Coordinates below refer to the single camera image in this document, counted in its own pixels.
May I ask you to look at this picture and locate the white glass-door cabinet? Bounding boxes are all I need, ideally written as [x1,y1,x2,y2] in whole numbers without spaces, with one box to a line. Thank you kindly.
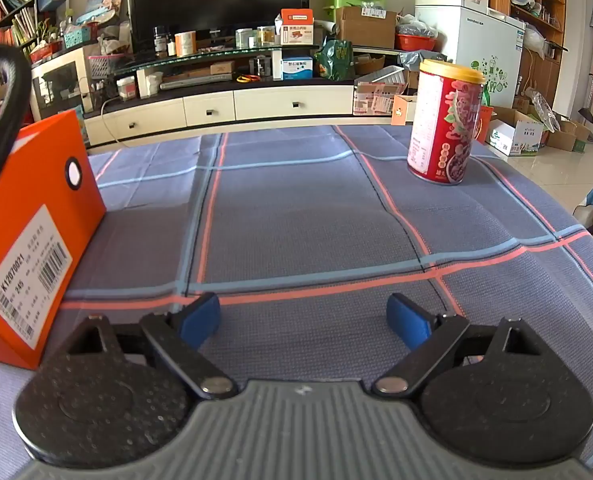
[30,50,94,123]

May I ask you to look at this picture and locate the black cable loop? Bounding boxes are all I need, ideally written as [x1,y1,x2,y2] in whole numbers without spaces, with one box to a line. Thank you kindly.
[0,45,32,211]

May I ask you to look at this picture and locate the red can with yellow lid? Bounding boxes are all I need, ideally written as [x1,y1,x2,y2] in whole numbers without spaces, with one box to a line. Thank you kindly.
[407,59,487,187]

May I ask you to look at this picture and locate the blue and white carton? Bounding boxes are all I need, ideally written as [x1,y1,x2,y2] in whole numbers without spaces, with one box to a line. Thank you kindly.
[281,57,315,81]

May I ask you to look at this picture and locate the red plastic basin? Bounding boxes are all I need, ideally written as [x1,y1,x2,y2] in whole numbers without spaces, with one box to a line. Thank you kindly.
[395,34,436,52]

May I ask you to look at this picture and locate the blue plaid tablecloth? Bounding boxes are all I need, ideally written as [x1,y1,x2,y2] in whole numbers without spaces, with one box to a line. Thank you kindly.
[0,124,593,480]

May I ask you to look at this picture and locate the green plastic bag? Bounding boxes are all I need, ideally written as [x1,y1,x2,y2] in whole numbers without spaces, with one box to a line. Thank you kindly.
[315,39,353,81]

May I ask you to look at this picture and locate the orange cardboard box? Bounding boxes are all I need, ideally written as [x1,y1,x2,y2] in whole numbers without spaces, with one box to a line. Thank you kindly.
[0,110,107,371]

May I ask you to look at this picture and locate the white television cabinet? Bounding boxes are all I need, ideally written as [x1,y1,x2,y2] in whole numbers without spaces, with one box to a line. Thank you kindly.
[84,42,417,150]

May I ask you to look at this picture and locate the orange and white carton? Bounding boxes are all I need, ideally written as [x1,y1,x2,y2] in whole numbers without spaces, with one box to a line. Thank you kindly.
[280,8,316,46]

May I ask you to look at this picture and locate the white jar with orange label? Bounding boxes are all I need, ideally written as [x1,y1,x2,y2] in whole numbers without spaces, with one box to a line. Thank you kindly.
[175,31,198,57]

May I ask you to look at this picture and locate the brown cardboard box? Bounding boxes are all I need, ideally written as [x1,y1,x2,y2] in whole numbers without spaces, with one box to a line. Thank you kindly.
[335,6,397,50]

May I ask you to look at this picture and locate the black flat television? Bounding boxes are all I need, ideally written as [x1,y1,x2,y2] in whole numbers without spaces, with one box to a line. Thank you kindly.
[127,0,311,53]

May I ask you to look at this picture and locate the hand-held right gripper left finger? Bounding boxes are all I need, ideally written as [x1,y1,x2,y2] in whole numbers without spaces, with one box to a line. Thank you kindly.
[69,292,240,401]

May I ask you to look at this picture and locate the blue plastic basket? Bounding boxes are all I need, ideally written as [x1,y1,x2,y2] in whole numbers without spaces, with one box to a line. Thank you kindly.
[64,27,100,50]

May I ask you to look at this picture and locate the small orange carton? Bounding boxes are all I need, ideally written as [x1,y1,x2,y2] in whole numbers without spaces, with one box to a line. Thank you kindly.
[393,95,417,126]

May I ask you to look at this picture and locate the white small fridge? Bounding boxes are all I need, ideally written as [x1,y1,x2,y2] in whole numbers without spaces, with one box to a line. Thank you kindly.
[415,0,525,111]

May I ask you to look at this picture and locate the white box with green print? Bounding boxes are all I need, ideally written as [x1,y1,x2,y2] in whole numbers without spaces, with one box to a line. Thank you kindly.
[487,107,547,157]

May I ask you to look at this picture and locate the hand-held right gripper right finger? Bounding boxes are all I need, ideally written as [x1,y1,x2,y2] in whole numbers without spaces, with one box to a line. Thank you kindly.
[374,294,545,401]

